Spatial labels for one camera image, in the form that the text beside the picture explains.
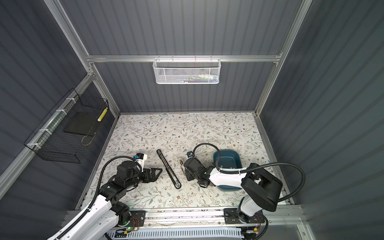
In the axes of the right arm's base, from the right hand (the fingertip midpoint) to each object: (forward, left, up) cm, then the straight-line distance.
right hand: (189, 170), depth 87 cm
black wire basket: (+7, +60, +28) cm, 67 cm away
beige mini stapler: (+4, +5, +2) cm, 7 cm away
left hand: (-3, +18, +8) cm, 20 cm away
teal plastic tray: (+8, -24, -1) cm, 25 cm away
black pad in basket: (+14, +54, +28) cm, 62 cm away
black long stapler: (-7, +7, 0) cm, 10 cm away
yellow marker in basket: (+21, +48, +27) cm, 59 cm away
